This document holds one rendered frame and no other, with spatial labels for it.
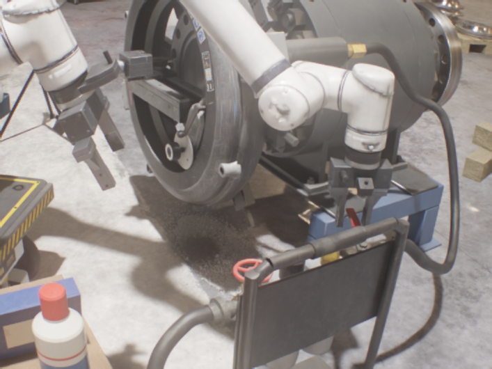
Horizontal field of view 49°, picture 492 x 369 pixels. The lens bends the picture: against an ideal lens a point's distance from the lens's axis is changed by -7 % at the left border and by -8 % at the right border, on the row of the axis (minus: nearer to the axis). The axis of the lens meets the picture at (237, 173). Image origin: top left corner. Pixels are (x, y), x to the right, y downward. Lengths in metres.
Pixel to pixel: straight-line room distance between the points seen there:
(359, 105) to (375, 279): 0.36
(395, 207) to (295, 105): 0.97
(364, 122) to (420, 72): 0.83
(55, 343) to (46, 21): 0.51
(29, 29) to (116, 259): 1.16
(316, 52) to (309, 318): 0.64
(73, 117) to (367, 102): 0.56
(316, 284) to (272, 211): 1.19
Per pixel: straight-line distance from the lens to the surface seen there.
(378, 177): 1.23
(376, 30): 1.84
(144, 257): 1.96
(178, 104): 1.59
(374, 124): 1.16
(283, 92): 1.03
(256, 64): 1.05
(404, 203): 1.96
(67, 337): 0.68
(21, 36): 0.95
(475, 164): 2.81
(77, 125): 0.97
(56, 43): 0.95
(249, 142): 1.45
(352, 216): 1.28
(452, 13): 6.47
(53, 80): 0.97
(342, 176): 1.18
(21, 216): 1.60
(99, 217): 2.20
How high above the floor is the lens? 1.10
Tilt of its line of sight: 26 degrees down
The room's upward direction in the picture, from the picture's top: 3 degrees clockwise
